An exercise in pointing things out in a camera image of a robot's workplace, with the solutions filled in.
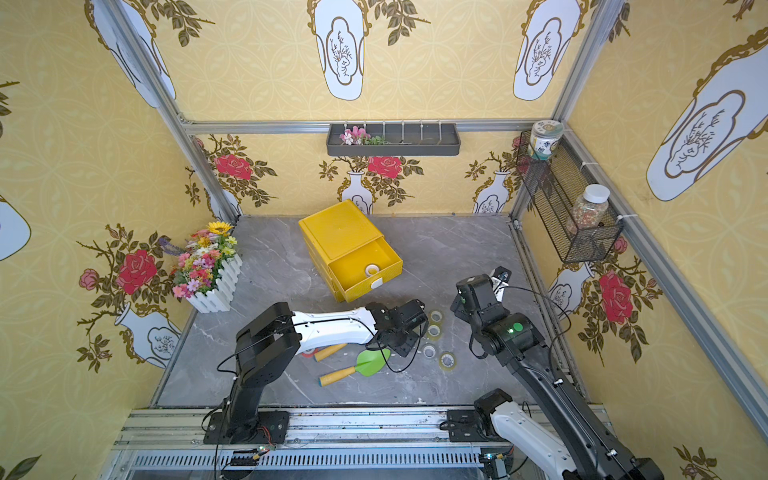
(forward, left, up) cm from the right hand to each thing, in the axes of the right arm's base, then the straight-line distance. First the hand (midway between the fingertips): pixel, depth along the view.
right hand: (475, 300), depth 76 cm
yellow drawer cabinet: (+12, +34, +3) cm, 36 cm away
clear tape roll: (+10, +28, -2) cm, 30 cm away
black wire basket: (+37, -28, +8) cm, 47 cm away
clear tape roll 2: (-8, +11, -17) cm, 22 cm away
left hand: (-3, +20, -18) cm, 27 cm away
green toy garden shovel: (-11, +28, -18) cm, 35 cm away
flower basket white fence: (+8, +75, -2) cm, 76 cm away
